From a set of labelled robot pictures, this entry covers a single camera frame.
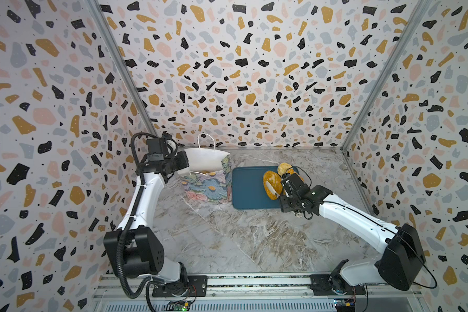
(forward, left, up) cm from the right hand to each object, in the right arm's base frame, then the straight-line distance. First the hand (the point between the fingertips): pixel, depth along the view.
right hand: (283, 198), depth 83 cm
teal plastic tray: (+14, +15, -16) cm, 26 cm away
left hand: (+13, +41, +13) cm, 45 cm away
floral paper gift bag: (+5, +31, +8) cm, 33 cm away
